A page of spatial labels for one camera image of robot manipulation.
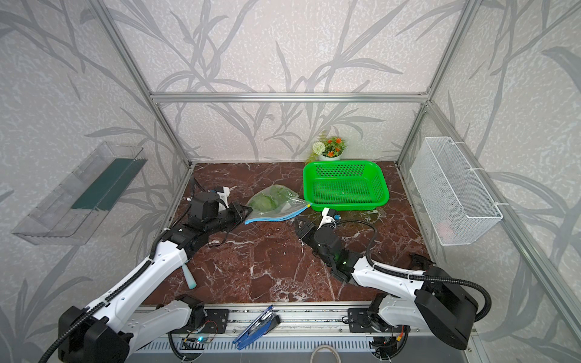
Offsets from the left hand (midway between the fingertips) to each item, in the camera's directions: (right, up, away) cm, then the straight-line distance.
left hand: (254, 209), depth 77 cm
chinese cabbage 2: (+8, +4, +10) cm, 13 cm away
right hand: (+14, -4, +2) cm, 15 cm away
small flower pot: (+29, +25, +32) cm, 50 cm away
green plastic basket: (+37, +8, +35) cm, 51 cm away
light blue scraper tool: (-25, -25, +4) cm, 36 cm away
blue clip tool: (+4, -36, -5) cm, 37 cm away
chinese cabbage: (+1, +1, +16) cm, 16 cm away
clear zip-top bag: (+12, -1, +12) cm, 17 cm away
